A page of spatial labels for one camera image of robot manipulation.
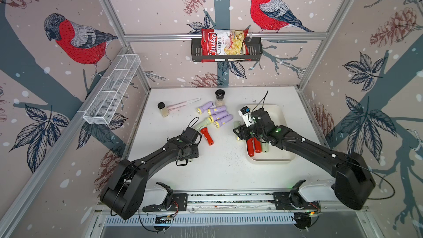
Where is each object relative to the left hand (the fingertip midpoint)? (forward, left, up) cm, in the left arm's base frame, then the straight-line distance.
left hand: (196, 150), depth 88 cm
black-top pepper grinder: (+32, -13, +9) cm, 36 cm away
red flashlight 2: (+2, -34, +2) cm, 34 cm away
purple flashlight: (+27, -11, 0) cm, 29 cm away
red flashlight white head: (+11, -4, 0) cm, 12 cm away
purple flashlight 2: (+22, -11, +1) cm, 24 cm away
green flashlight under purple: (+17, -4, +1) cm, 18 cm away
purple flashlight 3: (+20, -17, 0) cm, 26 cm away
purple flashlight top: (+27, -1, +1) cm, 27 cm away
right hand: (+7, -22, +12) cm, 26 cm away
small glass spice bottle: (+24, +22, +4) cm, 33 cm away
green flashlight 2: (+1, -38, +1) cm, 38 cm away
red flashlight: (+1, -30, +1) cm, 30 cm away
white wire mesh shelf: (+8, +40, +28) cm, 50 cm away
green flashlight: (+16, -23, +2) cm, 28 cm away
